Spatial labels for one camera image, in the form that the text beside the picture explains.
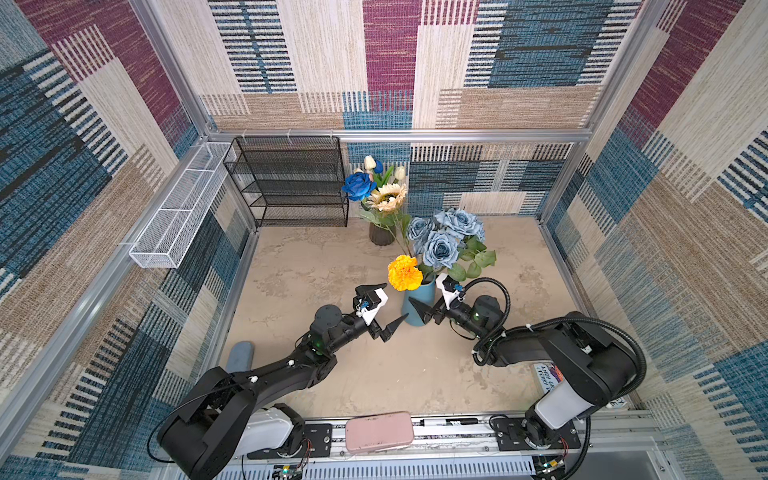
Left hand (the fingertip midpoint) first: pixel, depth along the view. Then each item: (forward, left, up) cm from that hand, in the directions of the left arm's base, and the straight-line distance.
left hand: (395, 295), depth 76 cm
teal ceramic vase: (+2, -8, -3) cm, 9 cm away
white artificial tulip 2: (+38, -3, +9) cm, 39 cm away
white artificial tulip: (+39, +7, +12) cm, 41 cm away
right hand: (+5, -7, -6) cm, 11 cm away
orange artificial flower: (-3, -1, +13) cm, 14 cm away
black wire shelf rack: (+49, +36, -2) cm, 61 cm away
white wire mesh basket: (+22, +67, -2) cm, 71 cm away
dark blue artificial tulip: (+40, +4, +9) cm, 42 cm away
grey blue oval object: (-8, +43, -18) cm, 47 cm away
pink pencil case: (-27, +4, -20) cm, 34 cm away
